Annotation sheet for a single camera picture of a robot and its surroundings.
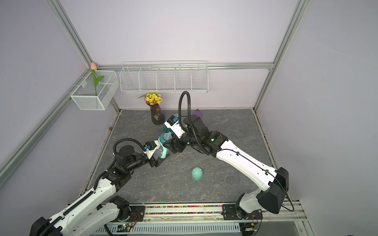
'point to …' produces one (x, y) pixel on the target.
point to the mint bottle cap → (197, 173)
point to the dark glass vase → (157, 113)
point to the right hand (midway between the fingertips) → (167, 139)
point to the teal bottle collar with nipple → (165, 137)
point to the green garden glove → (176, 114)
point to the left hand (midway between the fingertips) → (164, 148)
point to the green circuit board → (123, 228)
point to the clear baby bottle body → (158, 153)
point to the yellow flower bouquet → (152, 98)
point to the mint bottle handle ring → (164, 154)
